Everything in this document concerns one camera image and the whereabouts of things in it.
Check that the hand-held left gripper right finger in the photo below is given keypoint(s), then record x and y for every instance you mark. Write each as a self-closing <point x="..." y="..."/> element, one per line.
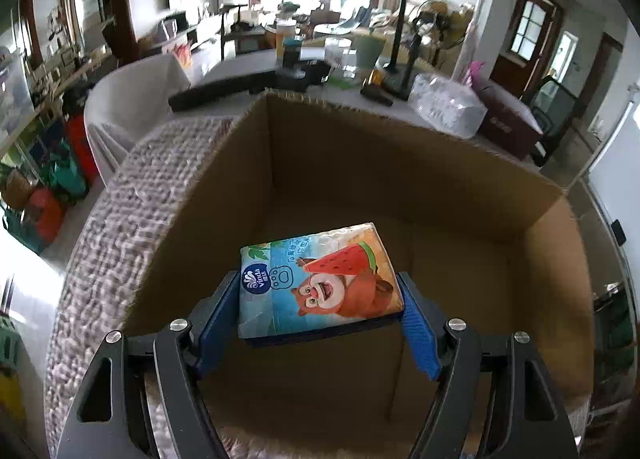
<point x="420" y="329"/>

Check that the small black box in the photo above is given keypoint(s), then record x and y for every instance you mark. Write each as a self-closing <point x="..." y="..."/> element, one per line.
<point x="619" y="233"/>

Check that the red bag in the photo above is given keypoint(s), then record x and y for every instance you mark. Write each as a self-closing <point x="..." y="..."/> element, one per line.
<point x="80" y="149"/>

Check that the maroon storage box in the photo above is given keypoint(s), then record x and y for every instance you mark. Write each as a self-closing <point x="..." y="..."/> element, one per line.
<point x="505" y="124"/>

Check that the whiteboard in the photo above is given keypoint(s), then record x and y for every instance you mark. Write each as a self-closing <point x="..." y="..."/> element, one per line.
<point x="617" y="164"/>

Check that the brown wooden door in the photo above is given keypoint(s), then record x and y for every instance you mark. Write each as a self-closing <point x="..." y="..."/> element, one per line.
<point x="502" y="66"/>

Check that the orange drink bottle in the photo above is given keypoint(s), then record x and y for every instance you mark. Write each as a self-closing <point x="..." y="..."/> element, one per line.
<point x="285" y="36"/>

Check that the cartoon printed tissue pack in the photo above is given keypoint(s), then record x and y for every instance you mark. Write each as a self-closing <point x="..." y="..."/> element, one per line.
<point x="320" y="284"/>

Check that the dark tumbler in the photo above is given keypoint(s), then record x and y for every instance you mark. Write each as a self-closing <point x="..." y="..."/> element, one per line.
<point x="293" y="56"/>

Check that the black office chair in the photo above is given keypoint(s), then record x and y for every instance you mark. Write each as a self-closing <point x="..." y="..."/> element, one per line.
<point x="550" y="109"/>

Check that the clear glass jar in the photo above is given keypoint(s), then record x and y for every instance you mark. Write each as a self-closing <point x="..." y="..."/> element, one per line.
<point x="339" y="59"/>

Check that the white covered chair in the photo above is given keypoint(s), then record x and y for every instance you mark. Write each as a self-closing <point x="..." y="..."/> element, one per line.
<point x="130" y="99"/>

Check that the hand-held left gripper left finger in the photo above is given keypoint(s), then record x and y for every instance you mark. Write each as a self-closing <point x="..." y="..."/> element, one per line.
<point x="217" y="329"/>

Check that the pink plastic bag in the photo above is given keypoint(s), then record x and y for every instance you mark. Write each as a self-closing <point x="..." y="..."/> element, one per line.
<point x="474" y="74"/>

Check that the clear plastic bag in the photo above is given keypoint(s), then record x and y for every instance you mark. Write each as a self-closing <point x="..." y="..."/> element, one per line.
<point x="445" y="104"/>

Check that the standing fan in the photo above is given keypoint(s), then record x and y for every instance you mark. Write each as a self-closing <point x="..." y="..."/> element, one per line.
<point x="442" y="16"/>

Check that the green cup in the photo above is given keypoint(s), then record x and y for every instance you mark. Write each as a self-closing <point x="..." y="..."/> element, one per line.
<point x="369" y="51"/>

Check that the brown cardboard box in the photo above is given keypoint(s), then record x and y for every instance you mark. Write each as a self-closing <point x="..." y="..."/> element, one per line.
<point x="350" y="179"/>

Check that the long black handheld device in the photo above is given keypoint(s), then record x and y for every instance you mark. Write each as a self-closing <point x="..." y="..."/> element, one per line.
<point x="225" y="86"/>

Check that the black stand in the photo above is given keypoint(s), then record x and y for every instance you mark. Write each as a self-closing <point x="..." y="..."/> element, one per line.
<point x="400" y="39"/>

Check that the green wooden chair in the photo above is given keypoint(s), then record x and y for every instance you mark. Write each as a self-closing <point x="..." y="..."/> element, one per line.
<point x="615" y="339"/>

